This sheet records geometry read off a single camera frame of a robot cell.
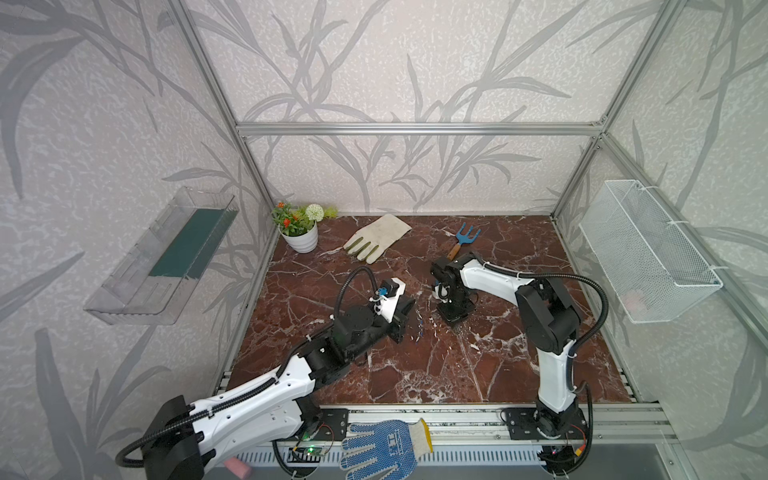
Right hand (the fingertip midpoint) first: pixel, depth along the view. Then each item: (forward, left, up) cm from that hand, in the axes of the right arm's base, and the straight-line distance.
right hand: (450, 323), depth 91 cm
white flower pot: (+28, +50, +7) cm, 57 cm away
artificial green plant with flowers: (+30, +49, +15) cm, 60 cm away
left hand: (-5, +12, +22) cm, 26 cm away
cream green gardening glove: (+32, +27, +2) cm, 41 cm away
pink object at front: (-35, +52, +3) cm, 63 cm away
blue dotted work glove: (-31, +16, +1) cm, 35 cm away
